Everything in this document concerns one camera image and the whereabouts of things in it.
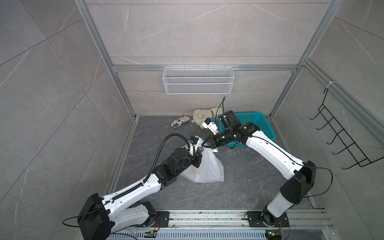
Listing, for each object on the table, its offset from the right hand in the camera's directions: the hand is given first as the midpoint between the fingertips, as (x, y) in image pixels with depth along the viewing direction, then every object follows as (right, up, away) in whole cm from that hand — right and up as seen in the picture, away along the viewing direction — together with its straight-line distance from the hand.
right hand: (203, 145), depth 73 cm
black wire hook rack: (+62, -4, -15) cm, 64 cm away
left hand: (0, -1, 0) cm, 1 cm away
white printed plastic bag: (+4, -13, +4) cm, 15 cm away
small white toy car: (-18, +13, +37) cm, 43 cm away
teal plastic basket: (+43, +15, +35) cm, 57 cm away
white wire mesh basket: (-2, +41, +28) cm, 50 cm away
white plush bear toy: (-1, +18, +31) cm, 35 cm away
